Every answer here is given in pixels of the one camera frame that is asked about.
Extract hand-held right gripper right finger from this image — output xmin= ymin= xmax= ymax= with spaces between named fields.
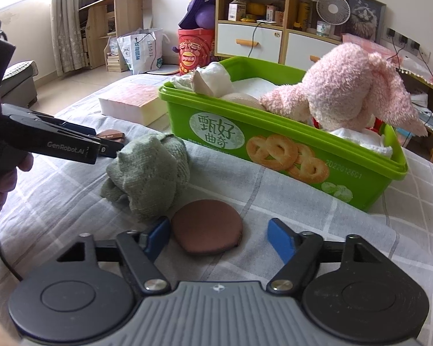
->
xmin=266 ymin=218 xmax=383 ymax=294

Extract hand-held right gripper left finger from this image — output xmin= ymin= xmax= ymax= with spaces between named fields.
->
xmin=58 ymin=216 xmax=171 ymax=294

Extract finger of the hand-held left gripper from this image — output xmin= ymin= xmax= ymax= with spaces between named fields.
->
xmin=56 ymin=121 xmax=97 ymax=138
xmin=96 ymin=140 xmax=125 ymax=159

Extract grey-green towel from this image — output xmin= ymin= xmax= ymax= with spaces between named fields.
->
xmin=100 ymin=133 xmax=191 ymax=223

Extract brown round pad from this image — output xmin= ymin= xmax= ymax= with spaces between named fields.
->
xmin=95 ymin=130 xmax=126 ymax=144
xmin=171 ymin=200 xmax=245 ymax=255

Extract green plastic bin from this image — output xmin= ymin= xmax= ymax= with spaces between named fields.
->
xmin=158 ymin=57 xmax=409 ymax=213

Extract white cloth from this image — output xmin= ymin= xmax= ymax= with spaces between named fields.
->
xmin=330 ymin=127 xmax=395 ymax=158

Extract beige round pad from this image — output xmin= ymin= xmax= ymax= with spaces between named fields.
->
xmin=222 ymin=93 xmax=266 ymax=110

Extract white foam block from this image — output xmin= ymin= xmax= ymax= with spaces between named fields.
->
xmin=233 ymin=78 xmax=275 ymax=96

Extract pink plush bunny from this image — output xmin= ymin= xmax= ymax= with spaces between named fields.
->
xmin=260 ymin=42 xmax=428 ymax=138

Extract person's left hand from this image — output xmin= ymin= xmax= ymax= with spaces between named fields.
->
xmin=0 ymin=153 xmax=34 ymax=219

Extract pink-topped foam block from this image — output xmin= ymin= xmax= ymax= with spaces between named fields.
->
xmin=98 ymin=82 xmax=169 ymax=127

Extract stack of books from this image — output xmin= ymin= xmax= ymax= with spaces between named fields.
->
xmin=106 ymin=52 xmax=130 ymax=73

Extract white shopping bag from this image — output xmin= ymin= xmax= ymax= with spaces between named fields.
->
xmin=116 ymin=28 xmax=165 ymax=74

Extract patterned curtain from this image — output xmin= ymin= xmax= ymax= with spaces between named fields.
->
xmin=51 ymin=0 xmax=94 ymax=78

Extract wooden desk with shelves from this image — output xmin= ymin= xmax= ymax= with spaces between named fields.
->
xmin=79 ymin=0 xmax=152 ymax=70

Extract red printed bucket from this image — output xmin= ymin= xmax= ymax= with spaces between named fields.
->
xmin=178 ymin=28 xmax=216 ymax=76

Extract wooden cabinet white drawers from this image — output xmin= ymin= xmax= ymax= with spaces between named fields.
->
xmin=214 ymin=0 xmax=347 ymax=65

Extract purple plush toy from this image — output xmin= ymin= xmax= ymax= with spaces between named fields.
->
xmin=178 ymin=0 xmax=217 ymax=31

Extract pink tablecloth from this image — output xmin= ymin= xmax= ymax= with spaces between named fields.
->
xmin=341 ymin=33 xmax=433 ymax=91

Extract yellow bottle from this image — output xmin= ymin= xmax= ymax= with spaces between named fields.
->
xmin=298 ymin=2 xmax=311 ymax=31

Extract small white desk fan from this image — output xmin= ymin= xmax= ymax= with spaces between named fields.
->
xmin=317 ymin=0 xmax=350 ymax=37

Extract framed cat picture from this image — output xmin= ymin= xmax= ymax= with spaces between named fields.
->
xmin=344 ymin=0 xmax=387 ymax=44

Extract black charging cable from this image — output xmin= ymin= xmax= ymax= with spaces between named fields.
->
xmin=251 ymin=22 xmax=264 ymax=58

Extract wall power outlets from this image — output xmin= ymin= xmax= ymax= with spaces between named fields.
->
xmin=386 ymin=27 xmax=432 ymax=58

